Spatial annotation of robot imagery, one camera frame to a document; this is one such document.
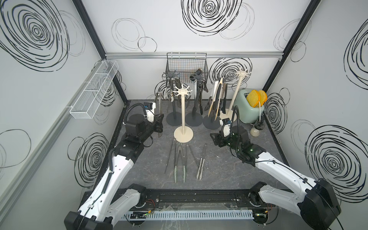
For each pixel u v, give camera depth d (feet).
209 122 3.53
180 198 2.46
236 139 1.95
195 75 2.58
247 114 3.14
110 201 1.41
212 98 2.83
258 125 3.00
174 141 3.16
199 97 2.69
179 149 2.99
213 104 2.75
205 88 2.87
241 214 2.32
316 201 1.28
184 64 3.13
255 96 3.08
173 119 3.53
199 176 2.63
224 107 2.83
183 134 3.25
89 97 2.45
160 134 2.07
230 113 3.55
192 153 3.00
